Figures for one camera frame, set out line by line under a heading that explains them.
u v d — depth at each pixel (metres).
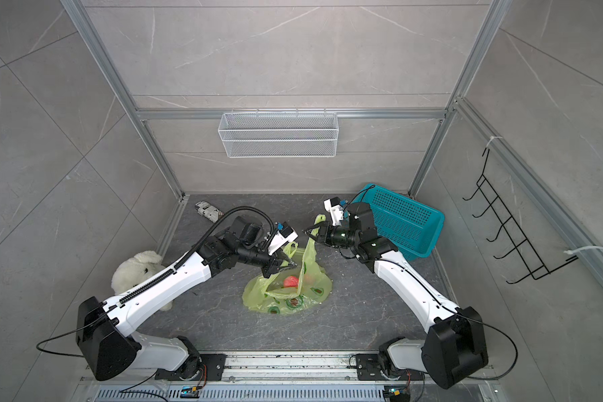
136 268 0.74
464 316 0.41
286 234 0.64
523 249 0.64
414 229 1.07
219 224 0.56
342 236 0.66
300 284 0.75
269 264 0.62
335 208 0.71
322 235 0.67
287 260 0.68
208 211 1.10
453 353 0.40
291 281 0.86
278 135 1.01
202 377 0.71
